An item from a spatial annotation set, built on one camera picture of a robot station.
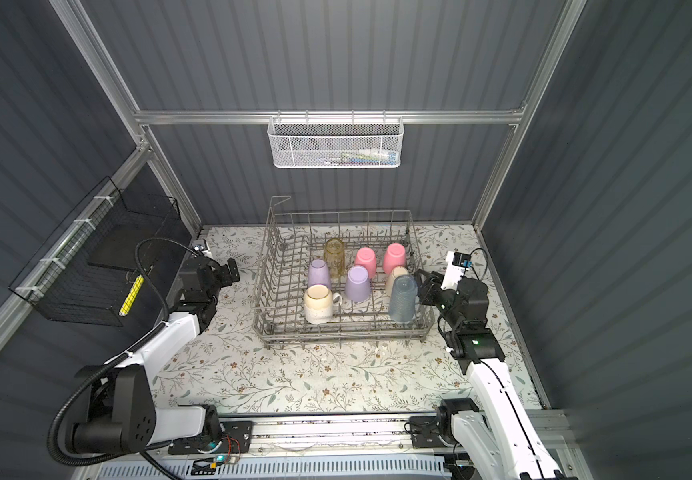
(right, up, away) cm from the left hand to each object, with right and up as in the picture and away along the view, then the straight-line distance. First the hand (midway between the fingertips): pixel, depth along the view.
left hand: (212, 263), depth 86 cm
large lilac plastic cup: (+42, -7, +1) cm, 43 cm away
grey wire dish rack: (+18, +8, +26) cm, 33 cm away
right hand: (+61, -2, -11) cm, 62 cm away
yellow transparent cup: (+35, +3, +6) cm, 36 cm away
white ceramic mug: (+31, -11, -2) cm, 33 cm away
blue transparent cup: (+55, -10, -3) cm, 56 cm away
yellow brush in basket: (-10, -7, -18) cm, 22 cm away
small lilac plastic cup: (+30, -3, +5) cm, 31 cm away
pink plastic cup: (+45, +2, +7) cm, 46 cm away
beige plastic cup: (+54, -3, +3) cm, 54 cm away
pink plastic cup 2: (+54, +2, +7) cm, 55 cm away
